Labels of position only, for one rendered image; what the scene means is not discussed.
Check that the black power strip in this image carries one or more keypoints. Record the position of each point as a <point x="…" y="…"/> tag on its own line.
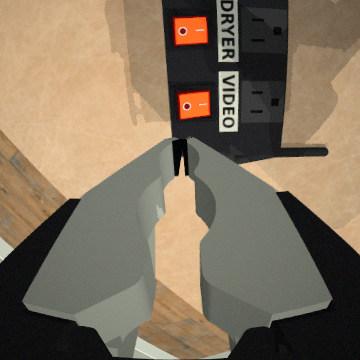
<point x="227" y="69"/>

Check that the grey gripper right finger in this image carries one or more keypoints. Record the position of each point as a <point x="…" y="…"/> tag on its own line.
<point x="268" y="260"/>

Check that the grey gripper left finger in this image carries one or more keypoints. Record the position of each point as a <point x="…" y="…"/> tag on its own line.
<point x="89" y="264"/>

